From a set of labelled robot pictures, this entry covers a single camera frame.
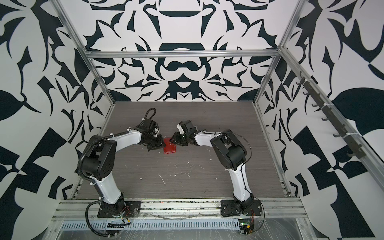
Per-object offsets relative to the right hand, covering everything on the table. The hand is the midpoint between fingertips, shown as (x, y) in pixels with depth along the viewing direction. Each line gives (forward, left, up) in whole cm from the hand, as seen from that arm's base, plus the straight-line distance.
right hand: (171, 140), depth 95 cm
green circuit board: (-42, -38, -6) cm, 57 cm away
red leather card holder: (-4, +2, -3) cm, 5 cm away
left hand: (-1, +3, -1) cm, 4 cm away
